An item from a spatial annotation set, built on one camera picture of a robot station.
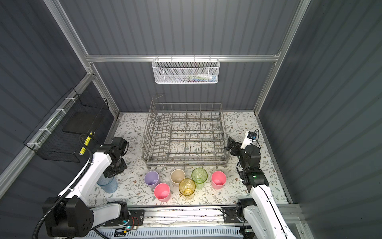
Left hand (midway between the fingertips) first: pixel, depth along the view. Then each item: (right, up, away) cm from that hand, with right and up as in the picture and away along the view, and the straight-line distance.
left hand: (116, 173), depth 77 cm
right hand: (+65, +17, 0) cm, 67 cm away
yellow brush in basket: (-10, +17, -7) cm, 21 cm away
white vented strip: (+57, -27, -7) cm, 63 cm away
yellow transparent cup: (+37, -9, +3) cm, 39 cm away
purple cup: (+17, -5, +5) cm, 19 cm away
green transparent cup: (+44, -3, +4) cm, 44 cm away
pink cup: (+56, -6, +7) cm, 56 cm away
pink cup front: (+24, -12, +3) cm, 27 cm away
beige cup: (+32, -3, +6) cm, 32 cm away
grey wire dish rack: (+36, +18, +22) cm, 46 cm away
